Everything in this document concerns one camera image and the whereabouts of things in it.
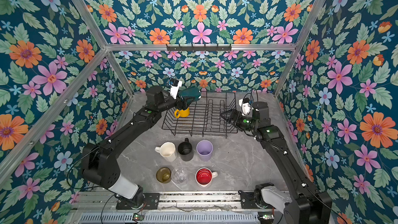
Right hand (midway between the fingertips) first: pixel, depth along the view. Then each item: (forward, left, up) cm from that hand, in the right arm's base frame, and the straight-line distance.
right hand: (225, 116), depth 72 cm
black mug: (-6, +22, -25) cm, 34 cm away
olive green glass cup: (-18, +32, -27) cm, 46 cm away
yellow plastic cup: (+18, +26, -21) cm, 38 cm away
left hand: (+12, +17, +6) cm, 21 cm away
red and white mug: (-19, +11, -27) cm, 35 cm away
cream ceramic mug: (-7, +31, -23) cm, 39 cm away
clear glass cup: (-19, +24, -28) cm, 41 cm away
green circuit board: (-37, -19, -29) cm, 50 cm away
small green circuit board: (-37, +41, -28) cm, 62 cm away
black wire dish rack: (+21, +4, -25) cm, 33 cm away
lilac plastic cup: (-6, +10, -23) cm, 26 cm away
